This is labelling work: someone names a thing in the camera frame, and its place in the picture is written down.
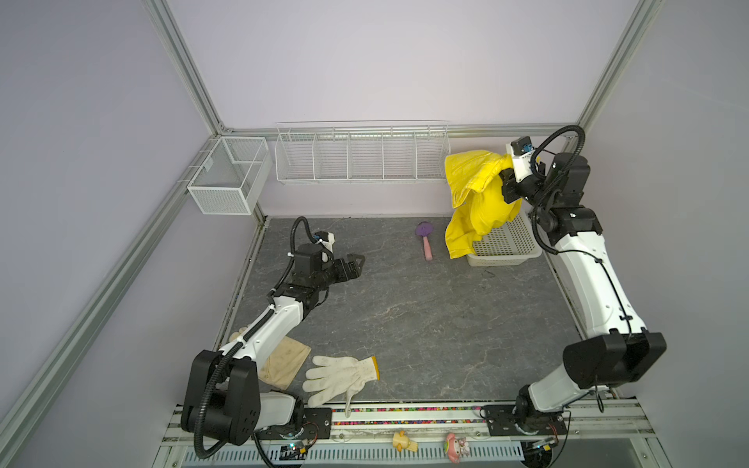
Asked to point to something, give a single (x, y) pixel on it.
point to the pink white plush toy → (455, 448)
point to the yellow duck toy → (400, 441)
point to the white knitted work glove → (335, 377)
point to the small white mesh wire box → (233, 176)
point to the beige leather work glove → (285, 364)
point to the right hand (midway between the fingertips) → (505, 161)
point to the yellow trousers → (479, 207)
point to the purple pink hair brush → (424, 229)
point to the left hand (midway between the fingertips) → (353, 261)
